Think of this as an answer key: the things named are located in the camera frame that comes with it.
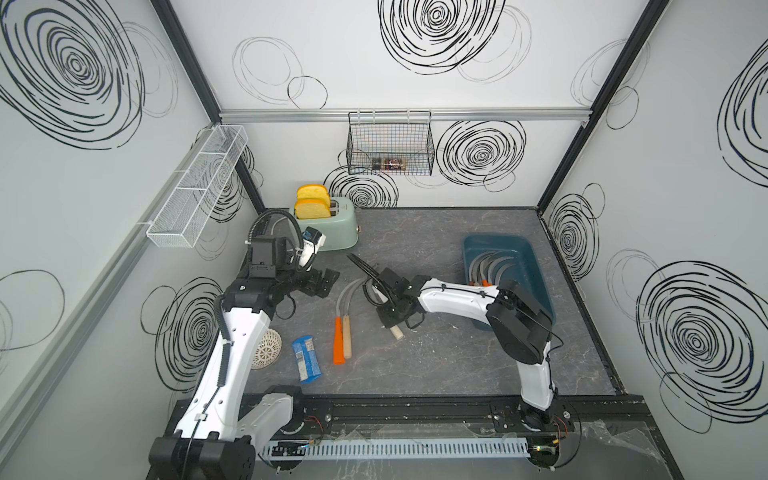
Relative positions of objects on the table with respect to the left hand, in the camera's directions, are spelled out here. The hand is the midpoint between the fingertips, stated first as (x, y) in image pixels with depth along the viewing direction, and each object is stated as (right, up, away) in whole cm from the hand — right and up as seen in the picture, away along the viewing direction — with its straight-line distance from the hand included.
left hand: (319, 266), depth 75 cm
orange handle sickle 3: (+3, -22, +10) cm, 24 cm away
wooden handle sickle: (+54, -6, +24) cm, 59 cm away
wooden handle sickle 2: (+20, -19, +10) cm, 29 cm away
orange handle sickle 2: (+50, -3, +27) cm, 57 cm away
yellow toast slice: (-7, +21, +21) cm, 31 cm away
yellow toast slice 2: (-7, +16, +19) cm, 26 cm away
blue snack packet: (-5, -26, +7) cm, 28 cm away
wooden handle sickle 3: (+6, -22, +10) cm, 25 cm away
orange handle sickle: (+45, -8, +24) cm, 52 cm away
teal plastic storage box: (+64, -4, +26) cm, 69 cm away
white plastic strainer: (-17, -25, +9) cm, 31 cm away
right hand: (+17, -17, +15) cm, 28 cm away
